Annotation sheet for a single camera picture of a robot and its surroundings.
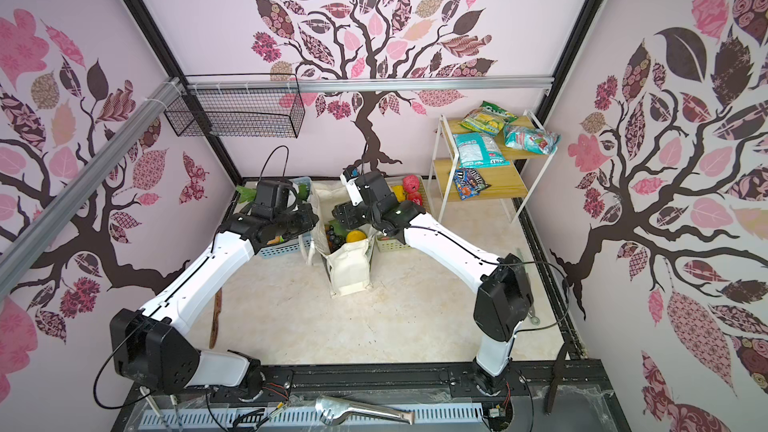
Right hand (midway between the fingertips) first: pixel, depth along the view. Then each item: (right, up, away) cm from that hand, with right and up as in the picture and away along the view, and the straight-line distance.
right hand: (346, 201), depth 79 cm
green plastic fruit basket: (+11, -13, +15) cm, 23 cm away
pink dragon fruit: (+20, +7, +28) cm, 35 cm away
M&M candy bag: (+38, +6, +17) cm, 42 cm away
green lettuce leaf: (-39, +3, +24) cm, 46 cm away
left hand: (-8, -5, +2) cm, 10 cm away
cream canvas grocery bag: (+1, -17, 0) cm, 17 cm away
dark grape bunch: (-5, -12, +8) cm, 15 cm away
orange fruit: (+1, -10, +12) cm, 16 cm away
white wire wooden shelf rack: (+30, +6, +8) cm, 32 cm away
